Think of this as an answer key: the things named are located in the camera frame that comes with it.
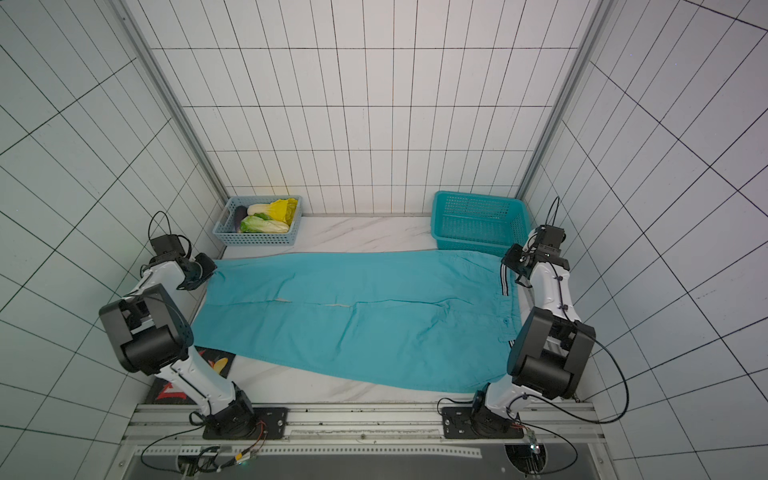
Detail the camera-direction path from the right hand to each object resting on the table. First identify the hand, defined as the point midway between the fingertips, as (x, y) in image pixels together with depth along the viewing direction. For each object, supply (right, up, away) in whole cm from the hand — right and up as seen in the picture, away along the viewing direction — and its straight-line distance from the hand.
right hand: (500, 250), depth 90 cm
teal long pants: (-22, -21, -1) cm, 30 cm away
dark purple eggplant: (-93, +14, +25) cm, 97 cm away
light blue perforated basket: (-73, +15, +18) cm, 77 cm away
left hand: (-91, -7, +4) cm, 91 cm away
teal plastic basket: (+2, +10, +28) cm, 30 cm away
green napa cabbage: (-81, +9, +18) cm, 84 cm away
